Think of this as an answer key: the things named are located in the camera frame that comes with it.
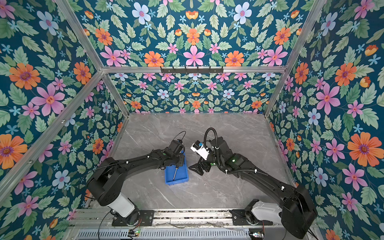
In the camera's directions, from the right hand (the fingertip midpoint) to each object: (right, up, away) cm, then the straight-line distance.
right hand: (194, 158), depth 74 cm
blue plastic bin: (-8, -13, +12) cm, 20 cm away
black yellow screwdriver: (-11, -9, +14) cm, 20 cm away
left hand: (-7, -2, +15) cm, 17 cm away
